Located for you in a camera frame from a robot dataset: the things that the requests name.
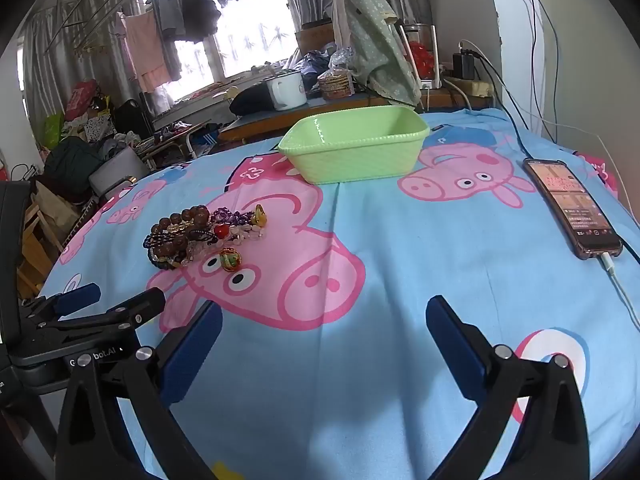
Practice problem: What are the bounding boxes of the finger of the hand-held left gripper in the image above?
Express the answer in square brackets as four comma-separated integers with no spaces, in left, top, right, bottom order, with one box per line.
[47,287,167,335]
[20,282,102,322]

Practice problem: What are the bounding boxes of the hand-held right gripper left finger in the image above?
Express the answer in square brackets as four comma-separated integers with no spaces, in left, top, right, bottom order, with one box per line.
[55,301,224,480]

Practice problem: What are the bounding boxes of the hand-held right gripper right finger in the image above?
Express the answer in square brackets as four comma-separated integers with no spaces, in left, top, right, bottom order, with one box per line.
[425,295,591,480]

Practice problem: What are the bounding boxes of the pile of beaded bracelets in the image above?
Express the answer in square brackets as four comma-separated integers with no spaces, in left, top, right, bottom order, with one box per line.
[143,203,268,273]

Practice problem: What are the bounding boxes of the green plastic basket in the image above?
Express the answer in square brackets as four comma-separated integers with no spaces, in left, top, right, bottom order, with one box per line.
[277,106,431,185]

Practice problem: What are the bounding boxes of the wooden chair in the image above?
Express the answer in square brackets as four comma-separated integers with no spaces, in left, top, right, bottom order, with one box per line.
[17,195,81,301]

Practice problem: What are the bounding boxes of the blue cartoon pig blanket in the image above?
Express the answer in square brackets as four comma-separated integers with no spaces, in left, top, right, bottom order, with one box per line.
[37,107,640,480]

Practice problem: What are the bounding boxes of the dark green bag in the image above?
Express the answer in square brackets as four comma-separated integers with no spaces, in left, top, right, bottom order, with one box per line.
[44,136,103,196]

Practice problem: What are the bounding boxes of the grey storage box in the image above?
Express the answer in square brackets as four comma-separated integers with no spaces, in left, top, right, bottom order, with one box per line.
[89,146,151,196]

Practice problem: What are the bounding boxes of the green plastic bag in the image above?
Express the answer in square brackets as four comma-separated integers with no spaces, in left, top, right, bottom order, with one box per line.
[45,111,66,150]

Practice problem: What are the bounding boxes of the red bag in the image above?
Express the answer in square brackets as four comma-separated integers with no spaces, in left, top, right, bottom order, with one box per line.
[65,80,98,121]

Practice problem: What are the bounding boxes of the smartphone in clear case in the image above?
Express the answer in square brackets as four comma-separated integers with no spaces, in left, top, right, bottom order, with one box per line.
[522,158,623,261]

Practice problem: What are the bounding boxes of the wooden desk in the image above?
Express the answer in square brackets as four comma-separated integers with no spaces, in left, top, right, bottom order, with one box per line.
[217,87,496,148]

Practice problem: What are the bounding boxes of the black bag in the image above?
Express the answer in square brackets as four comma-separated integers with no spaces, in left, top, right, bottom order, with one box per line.
[230,81,276,116]

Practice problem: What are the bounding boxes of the beige power strip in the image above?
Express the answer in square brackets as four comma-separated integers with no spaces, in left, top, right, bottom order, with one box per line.
[442,77,493,97]

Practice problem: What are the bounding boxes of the pink hanging cloth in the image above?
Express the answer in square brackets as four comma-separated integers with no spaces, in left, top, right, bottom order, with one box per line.
[122,10,171,93]

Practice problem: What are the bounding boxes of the white enamel mug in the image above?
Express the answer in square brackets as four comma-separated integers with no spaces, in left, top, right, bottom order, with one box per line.
[265,71,307,111]

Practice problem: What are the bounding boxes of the metal drying rack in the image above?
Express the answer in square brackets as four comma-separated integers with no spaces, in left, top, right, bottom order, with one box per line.
[45,0,151,56]

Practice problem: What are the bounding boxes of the black power adapter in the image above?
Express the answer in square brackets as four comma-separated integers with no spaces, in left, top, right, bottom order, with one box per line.
[452,50,476,81]

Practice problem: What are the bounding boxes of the bagged snack jar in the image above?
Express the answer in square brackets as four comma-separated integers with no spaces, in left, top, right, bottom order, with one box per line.
[318,72,356,101]

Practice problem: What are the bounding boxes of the blender with red contents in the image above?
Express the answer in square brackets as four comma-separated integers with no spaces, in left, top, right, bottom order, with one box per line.
[400,24,442,91]

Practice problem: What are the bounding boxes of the grey hanging shirt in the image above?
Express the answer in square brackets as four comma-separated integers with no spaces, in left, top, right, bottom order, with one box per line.
[147,0,186,41]

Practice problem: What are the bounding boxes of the clear plastic bag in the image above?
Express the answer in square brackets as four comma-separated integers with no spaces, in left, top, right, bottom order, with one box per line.
[327,47,356,78]

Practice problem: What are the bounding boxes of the green dotted cloth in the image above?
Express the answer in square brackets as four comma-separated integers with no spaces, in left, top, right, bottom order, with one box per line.
[332,0,422,106]

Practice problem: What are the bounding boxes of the dark hanging jacket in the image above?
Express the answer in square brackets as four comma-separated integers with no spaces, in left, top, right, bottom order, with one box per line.
[181,0,222,43]

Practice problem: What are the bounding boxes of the cardboard box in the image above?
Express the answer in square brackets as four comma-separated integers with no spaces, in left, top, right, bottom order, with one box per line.
[295,22,336,56]

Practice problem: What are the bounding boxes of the white charging cable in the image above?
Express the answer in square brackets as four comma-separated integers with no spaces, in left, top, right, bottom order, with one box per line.
[597,252,640,331]

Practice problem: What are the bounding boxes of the black cable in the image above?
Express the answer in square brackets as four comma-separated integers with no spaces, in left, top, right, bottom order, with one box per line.
[470,52,533,161]

